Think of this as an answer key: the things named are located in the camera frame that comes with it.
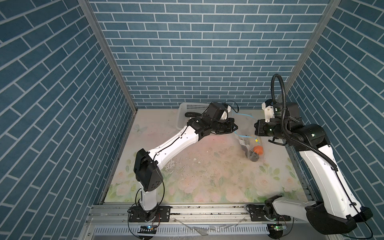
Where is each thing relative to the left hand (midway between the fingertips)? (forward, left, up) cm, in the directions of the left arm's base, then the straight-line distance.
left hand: (239, 127), depth 72 cm
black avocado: (-7, -10, -15) cm, 20 cm away
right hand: (-2, -5, +6) cm, 8 cm away
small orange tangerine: (-5, -12, -12) cm, 18 cm away
